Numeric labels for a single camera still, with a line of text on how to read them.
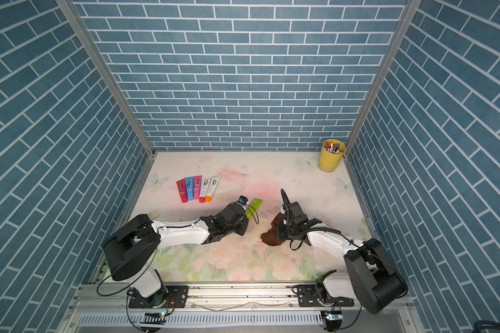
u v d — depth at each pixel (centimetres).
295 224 69
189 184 105
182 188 103
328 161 108
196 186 105
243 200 80
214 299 74
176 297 74
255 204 97
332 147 108
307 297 73
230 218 69
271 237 85
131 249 46
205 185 105
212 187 103
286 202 76
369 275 43
